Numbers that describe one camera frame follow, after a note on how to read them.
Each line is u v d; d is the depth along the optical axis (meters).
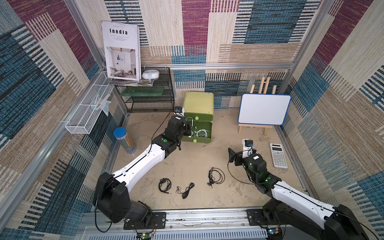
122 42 0.77
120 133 0.84
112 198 0.41
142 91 1.03
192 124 0.81
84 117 0.71
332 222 0.42
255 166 0.62
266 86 0.89
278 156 0.94
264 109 0.98
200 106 0.94
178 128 0.61
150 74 0.87
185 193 0.81
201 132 0.97
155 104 1.19
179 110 0.69
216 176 0.88
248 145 0.70
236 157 0.73
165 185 0.85
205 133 0.97
